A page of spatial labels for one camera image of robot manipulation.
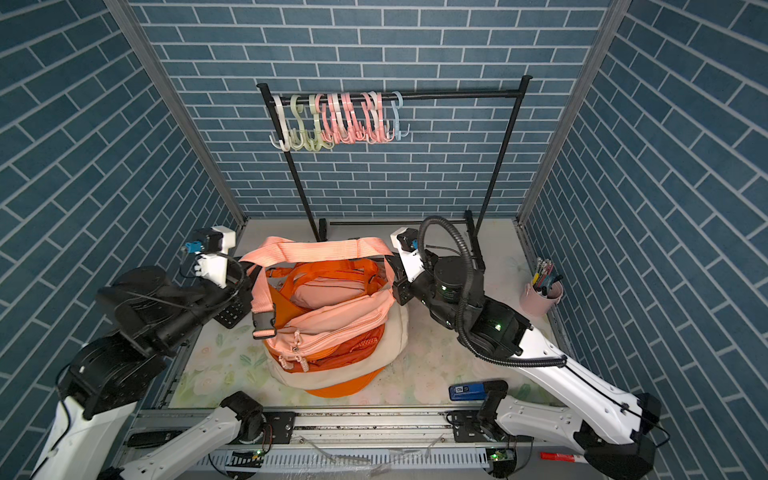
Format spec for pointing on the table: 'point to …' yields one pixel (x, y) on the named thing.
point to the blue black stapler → (477, 391)
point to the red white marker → (575, 458)
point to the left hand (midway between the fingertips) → (274, 255)
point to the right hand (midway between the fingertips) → (394, 255)
